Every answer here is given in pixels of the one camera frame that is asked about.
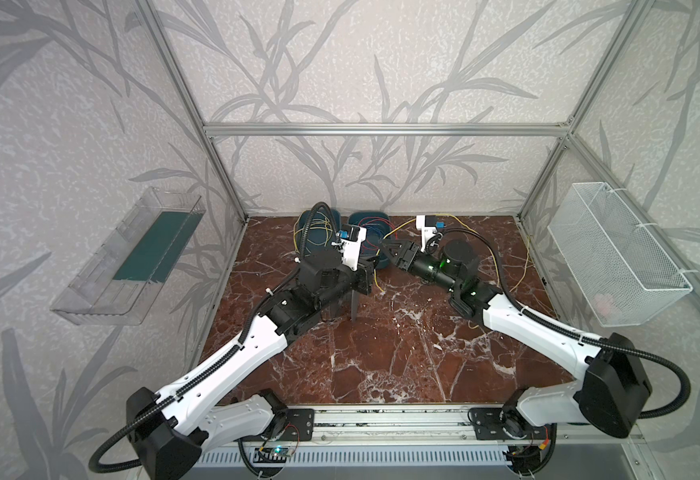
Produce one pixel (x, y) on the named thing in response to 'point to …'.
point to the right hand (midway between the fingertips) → (381, 237)
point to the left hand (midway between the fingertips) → (383, 251)
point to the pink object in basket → (602, 303)
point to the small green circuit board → (276, 454)
